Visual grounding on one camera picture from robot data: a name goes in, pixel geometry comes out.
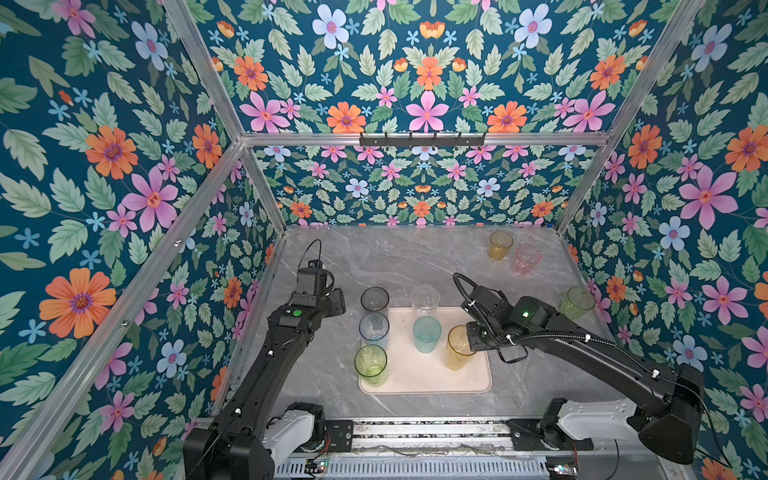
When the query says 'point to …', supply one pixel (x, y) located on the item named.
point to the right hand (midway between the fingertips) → (471, 338)
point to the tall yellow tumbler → (458, 348)
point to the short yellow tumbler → (499, 245)
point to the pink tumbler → (526, 257)
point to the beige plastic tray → (411, 372)
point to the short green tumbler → (577, 303)
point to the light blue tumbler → (374, 329)
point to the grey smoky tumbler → (375, 299)
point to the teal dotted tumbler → (427, 331)
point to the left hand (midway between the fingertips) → (336, 289)
